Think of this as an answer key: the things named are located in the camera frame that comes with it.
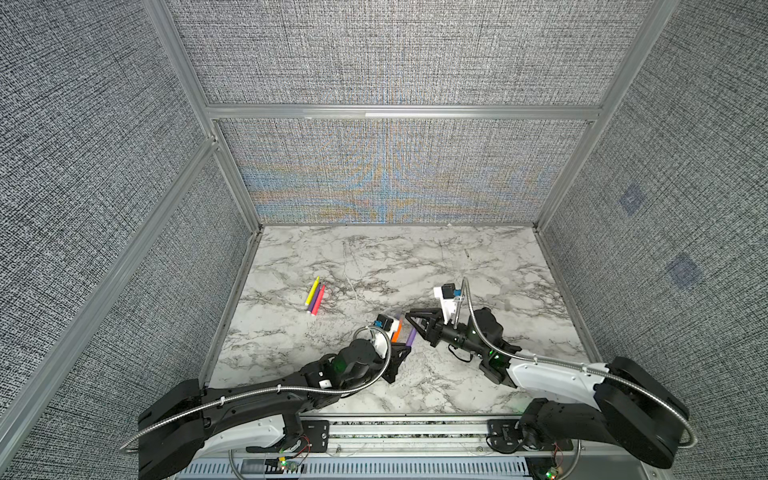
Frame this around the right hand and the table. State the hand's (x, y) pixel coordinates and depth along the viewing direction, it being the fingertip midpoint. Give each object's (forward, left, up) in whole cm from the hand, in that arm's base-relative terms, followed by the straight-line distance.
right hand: (407, 311), depth 75 cm
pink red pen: (+13, +27, -18) cm, 35 cm away
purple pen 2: (-5, -1, -4) cm, 6 cm away
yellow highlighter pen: (+17, +30, -18) cm, 39 cm away
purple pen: (+11, +29, -18) cm, 36 cm away
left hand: (-7, -1, -4) cm, 8 cm away
